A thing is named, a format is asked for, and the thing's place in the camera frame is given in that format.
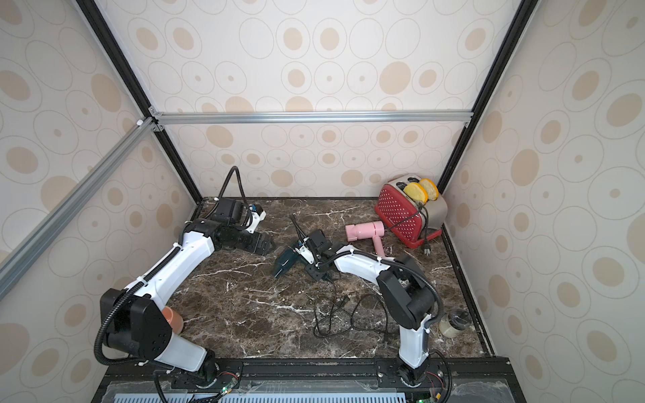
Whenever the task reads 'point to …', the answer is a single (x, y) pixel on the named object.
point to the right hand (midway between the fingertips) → (311, 271)
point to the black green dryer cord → (331, 315)
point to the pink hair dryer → (370, 230)
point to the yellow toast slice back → (430, 188)
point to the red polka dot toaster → (410, 220)
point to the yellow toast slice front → (416, 192)
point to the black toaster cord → (427, 248)
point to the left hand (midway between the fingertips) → (269, 240)
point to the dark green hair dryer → (284, 261)
